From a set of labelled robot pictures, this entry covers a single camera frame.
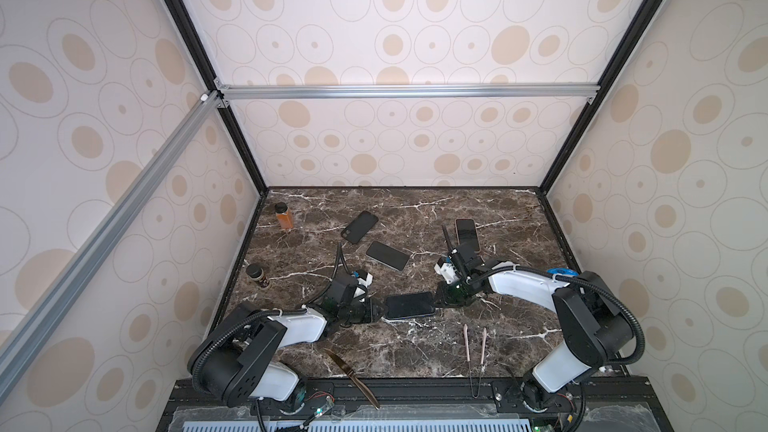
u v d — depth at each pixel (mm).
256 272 857
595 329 454
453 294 795
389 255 1003
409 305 879
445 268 852
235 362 427
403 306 876
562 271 856
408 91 909
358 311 767
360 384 754
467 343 813
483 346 811
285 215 1029
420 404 730
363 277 831
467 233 1058
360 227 1093
